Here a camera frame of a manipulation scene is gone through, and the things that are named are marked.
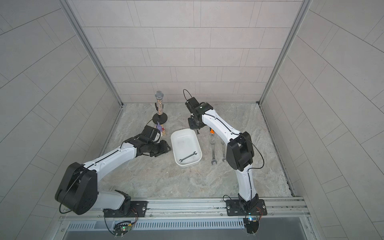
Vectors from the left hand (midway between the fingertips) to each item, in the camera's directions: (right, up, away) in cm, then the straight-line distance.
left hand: (172, 148), depth 85 cm
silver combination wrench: (+31, -6, +3) cm, 32 cm away
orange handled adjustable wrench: (+24, +8, +14) cm, 29 cm away
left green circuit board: (-19, -31, -20) cm, 42 cm away
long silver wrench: (+24, +2, +9) cm, 26 cm away
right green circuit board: (+41, -32, -16) cm, 54 cm away
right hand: (+13, +13, +5) cm, 19 cm away
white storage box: (+6, +1, +10) cm, 12 cm away
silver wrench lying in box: (+5, -7, +1) cm, 9 cm away
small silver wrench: (+15, +10, +1) cm, 18 cm away
